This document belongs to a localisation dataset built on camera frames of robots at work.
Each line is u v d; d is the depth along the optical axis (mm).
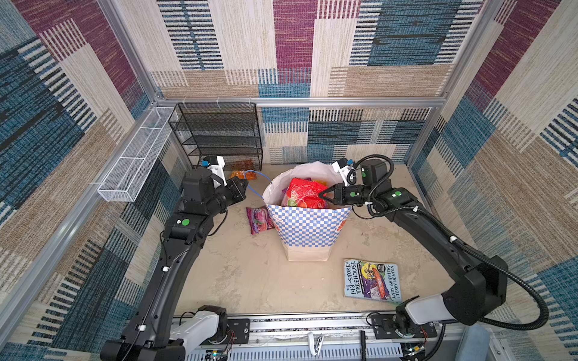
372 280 813
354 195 652
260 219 965
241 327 745
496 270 390
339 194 661
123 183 698
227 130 1082
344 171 699
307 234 762
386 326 729
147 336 369
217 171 613
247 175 1150
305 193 760
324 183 923
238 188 594
